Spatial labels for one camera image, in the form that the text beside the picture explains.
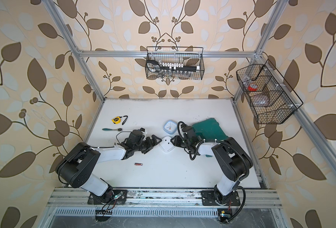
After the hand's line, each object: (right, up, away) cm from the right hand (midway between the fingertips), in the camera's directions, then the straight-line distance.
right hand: (172, 140), depth 93 cm
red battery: (-20, -13, -8) cm, 25 cm away
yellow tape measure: (-42, +13, +12) cm, 45 cm away
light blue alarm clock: (-1, +8, +6) cm, 11 cm away
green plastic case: (+26, +7, +3) cm, 27 cm away
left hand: (-10, 0, -4) cm, 11 cm away
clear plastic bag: (+46, +25, -21) cm, 56 cm away
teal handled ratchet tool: (-38, +6, +8) cm, 39 cm away
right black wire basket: (+53, +26, -20) cm, 62 cm away
